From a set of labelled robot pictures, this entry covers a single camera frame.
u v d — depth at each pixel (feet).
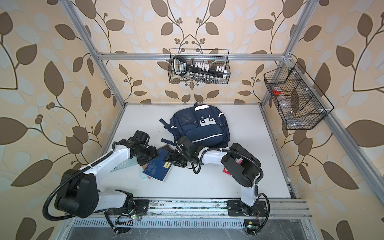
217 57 2.99
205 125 3.35
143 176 2.71
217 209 2.47
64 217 1.39
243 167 1.58
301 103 2.40
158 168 2.77
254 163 1.68
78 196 1.35
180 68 2.84
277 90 2.64
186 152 2.30
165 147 3.15
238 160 1.60
